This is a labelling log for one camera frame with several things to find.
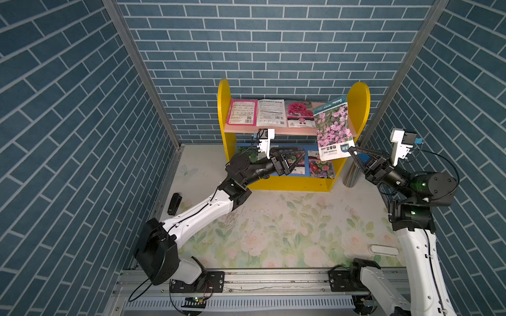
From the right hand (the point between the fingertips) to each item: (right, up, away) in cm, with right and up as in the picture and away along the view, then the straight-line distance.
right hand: (352, 155), depth 52 cm
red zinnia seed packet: (+3, -5, +39) cm, 39 cm away
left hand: (-11, 0, +6) cm, 12 cm away
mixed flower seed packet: (-9, 0, +44) cm, 45 cm away
